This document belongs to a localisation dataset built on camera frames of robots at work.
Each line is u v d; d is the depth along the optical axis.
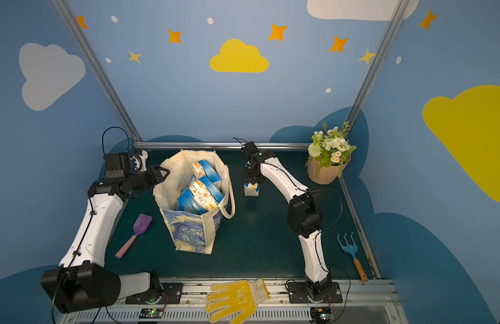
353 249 0.86
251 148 0.76
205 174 0.80
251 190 0.88
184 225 0.71
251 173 0.80
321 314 0.71
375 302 0.75
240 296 0.74
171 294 0.73
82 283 0.43
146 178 0.68
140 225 0.91
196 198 0.73
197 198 0.73
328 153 0.84
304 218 0.55
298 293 0.75
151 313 0.71
